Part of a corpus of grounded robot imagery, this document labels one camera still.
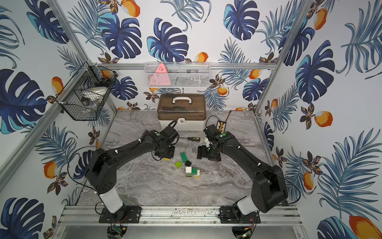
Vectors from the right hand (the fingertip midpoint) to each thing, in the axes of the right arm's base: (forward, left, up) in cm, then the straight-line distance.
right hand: (203, 157), depth 83 cm
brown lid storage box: (+32, +9, +5) cm, 34 cm away
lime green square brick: (-6, +9, -11) cm, 15 cm away
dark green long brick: (+5, +12, -10) cm, 17 cm away
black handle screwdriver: (+18, +3, -9) cm, 20 cm away
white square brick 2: (-6, +3, -9) cm, 11 cm away
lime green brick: (0, +15, -9) cm, 18 cm away
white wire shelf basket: (+44, +16, +24) cm, 53 cm away
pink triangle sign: (+40, +26, +25) cm, 54 cm away
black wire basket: (+26, +69, +20) cm, 77 cm away
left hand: (+3, +19, -2) cm, 20 cm away
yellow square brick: (-3, +20, +2) cm, 20 cm away
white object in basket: (+24, +58, +25) cm, 68 cm away
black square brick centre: (+1, +9, -11) cm, 14 cm away
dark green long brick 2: (-5, +5, -6) cm, 10 cm away
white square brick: (-6, +8, -4) cm, 11 cm away
